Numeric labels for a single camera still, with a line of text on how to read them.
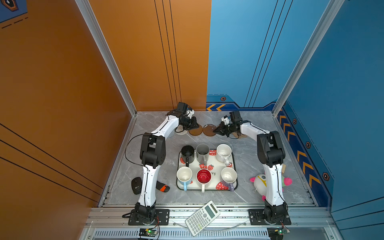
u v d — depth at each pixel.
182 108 0.82
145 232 0.71
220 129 0.92
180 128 0.87
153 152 0.59
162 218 0.74
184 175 0.85
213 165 0.92
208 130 1.06
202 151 0.89
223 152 0.94
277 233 0.71
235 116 0.87
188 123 0.88
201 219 0.72
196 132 1.08
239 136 0.89
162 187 0.82
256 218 0.73
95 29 0.76
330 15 0.71
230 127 0.90
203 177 0.85
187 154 0.91
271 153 0.59
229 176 0.86
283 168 0.89
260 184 0.77
